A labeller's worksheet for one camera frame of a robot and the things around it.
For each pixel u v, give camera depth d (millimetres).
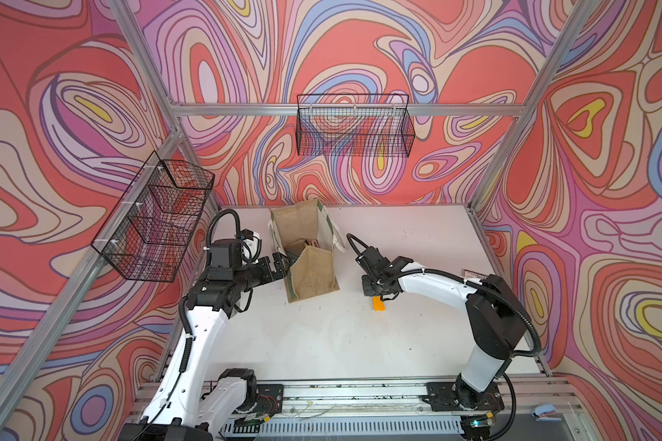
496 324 461
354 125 962
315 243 1046
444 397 735
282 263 666
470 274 969
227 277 556
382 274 662
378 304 883
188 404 386
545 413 704
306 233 959
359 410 731
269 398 731
